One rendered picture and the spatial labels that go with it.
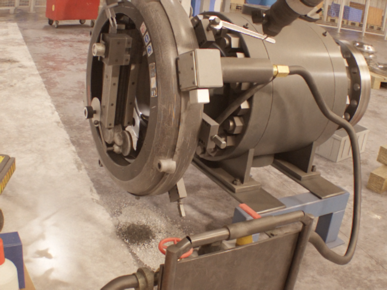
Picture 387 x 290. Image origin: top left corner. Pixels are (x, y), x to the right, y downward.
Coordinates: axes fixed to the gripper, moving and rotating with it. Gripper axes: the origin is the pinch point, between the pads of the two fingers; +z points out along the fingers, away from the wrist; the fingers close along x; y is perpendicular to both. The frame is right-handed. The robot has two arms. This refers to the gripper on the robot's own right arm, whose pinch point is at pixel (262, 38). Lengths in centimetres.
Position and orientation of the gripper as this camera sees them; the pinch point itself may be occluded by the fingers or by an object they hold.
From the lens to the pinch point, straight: 149.4
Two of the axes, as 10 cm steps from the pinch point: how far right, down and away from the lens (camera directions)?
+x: 0.0, 9.4, -3.4
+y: -9.0, -1.5, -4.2
